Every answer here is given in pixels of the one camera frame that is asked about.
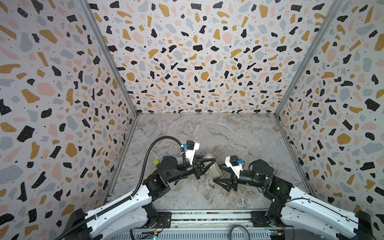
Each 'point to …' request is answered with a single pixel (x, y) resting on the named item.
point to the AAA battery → (210, 184)
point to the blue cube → (164, 156)
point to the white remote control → (214, 169)
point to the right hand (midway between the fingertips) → (215, 172)
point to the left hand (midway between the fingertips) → (214, 159)
